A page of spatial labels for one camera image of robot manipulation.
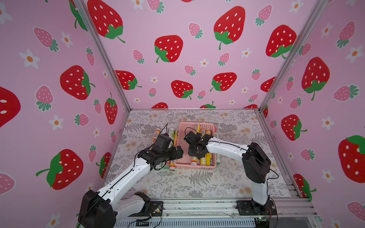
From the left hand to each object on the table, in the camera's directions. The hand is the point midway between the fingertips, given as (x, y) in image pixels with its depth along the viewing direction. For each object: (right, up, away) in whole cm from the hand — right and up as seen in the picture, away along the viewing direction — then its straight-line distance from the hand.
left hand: (178, 152), depth 81 cm
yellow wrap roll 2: (+9, -5, +2) cm, 11 cm away
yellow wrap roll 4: (+19, -4, +9) cm, 22 cm away
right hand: (+11, 0, +10) cm, 15 cm away
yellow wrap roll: (-17, +11, +22) cm, 30 cm away
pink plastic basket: (+7, -7, +3) cm, 10 cm away
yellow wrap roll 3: (+15, -7, +7) cm, 18 cm away
